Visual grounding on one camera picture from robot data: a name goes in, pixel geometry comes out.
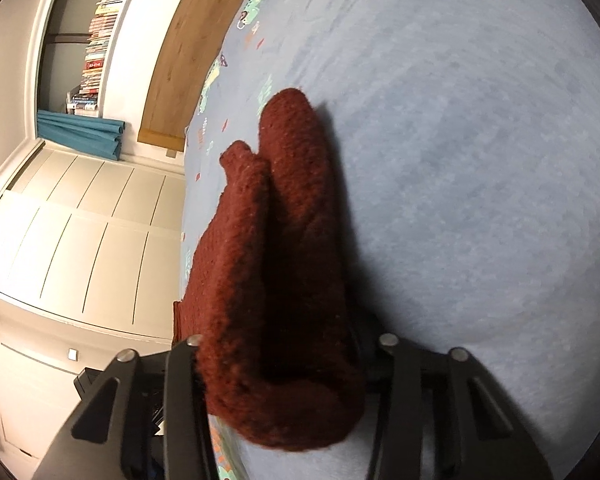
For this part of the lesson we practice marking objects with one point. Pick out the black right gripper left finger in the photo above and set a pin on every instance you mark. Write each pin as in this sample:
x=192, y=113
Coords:
x=143, y=417

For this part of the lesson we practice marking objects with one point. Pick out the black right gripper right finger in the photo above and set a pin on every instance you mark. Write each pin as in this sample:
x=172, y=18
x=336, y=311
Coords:
x=475, y=430

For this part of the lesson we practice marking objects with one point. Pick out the dark red knitted garment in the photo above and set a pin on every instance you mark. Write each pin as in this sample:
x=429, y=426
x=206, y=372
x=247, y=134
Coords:
x=268, y=292

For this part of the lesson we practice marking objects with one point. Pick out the white wardrobe with doors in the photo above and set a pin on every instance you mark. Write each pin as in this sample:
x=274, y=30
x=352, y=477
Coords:
x=89, y=255

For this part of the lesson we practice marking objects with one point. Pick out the teal curtain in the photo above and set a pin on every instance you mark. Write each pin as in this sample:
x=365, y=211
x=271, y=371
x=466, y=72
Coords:
x=95, y=136

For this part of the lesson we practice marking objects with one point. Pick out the row of books on shelf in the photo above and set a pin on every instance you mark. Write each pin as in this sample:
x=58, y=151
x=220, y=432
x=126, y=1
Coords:
x=84, y=100

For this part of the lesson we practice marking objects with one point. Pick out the wooden bed headboard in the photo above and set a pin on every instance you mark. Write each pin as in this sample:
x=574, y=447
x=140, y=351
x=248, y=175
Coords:
x=192, y=42

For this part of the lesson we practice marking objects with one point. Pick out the light blue patterned bed blanket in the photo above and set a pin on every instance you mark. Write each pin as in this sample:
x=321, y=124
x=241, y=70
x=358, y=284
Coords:
x=468, y=138

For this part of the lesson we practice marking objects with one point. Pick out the white wall light switch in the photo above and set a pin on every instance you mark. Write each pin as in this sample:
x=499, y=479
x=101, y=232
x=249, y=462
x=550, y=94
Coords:
x=72, y=354

